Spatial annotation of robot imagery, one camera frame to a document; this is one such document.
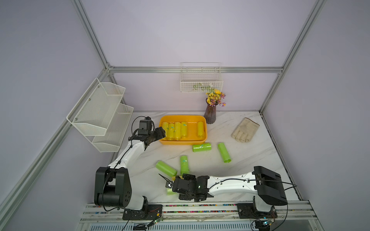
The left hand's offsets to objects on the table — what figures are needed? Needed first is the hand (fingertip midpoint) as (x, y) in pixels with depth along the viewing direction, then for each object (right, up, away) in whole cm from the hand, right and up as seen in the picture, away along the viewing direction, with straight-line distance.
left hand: (160, 134), depth 90 cm
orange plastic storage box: (+20, -3, +14) cm, 25 cm away
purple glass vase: (+34, +15, +17) cm, 41 cm away
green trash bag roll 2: (+41, -12, +4) cm, 43 cm away
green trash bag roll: (+26, -9, +4) cm, 28 cm away
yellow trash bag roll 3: (+10, +2, +13) cm, 17 cm away
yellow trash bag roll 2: (+5, +1, +12) cm, 13 cm away
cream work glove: (+61, +2, +18) cm, 64 cm away
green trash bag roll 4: (+4, -21, -4) cm, 22 cm away
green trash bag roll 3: (+15, -18, -3) cm, 24 cm away
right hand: (+16, -27, -10) cm, 33 cm away
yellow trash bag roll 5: (+27, +3, +15) cm, 30 cm away
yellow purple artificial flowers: (+35, +24, +6) cm, 43 cm away
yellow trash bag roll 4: (+14, +3, +15) cm, 21 cm away
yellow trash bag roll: (0, +5, +16) cm, 17 cm away
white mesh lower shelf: (-33, -5, +3) cm, 33 cm away
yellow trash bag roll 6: (+14, -19, -21) cm, 32 cm away
